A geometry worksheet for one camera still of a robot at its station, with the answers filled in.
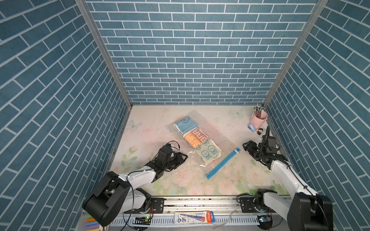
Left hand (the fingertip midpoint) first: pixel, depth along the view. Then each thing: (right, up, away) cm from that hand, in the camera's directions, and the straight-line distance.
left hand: (189, 159), depth 85 cm
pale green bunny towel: (+12, +3, +7) cm, 15 cm away
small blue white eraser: (+46, +18, +20) cm, 53 cm away
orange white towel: (+4, +12, +11) cm, 17 cm away
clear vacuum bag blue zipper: (+27, +4, +11) cm, 29 cm away
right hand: (+36, +7, +3) cm, 37 cm away
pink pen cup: (+49, +26, +14) cm, 57 cm away
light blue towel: (-3, +20, +21) cm, 29 cm away
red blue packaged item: (+5, -24, -15) cm, 29 cm away
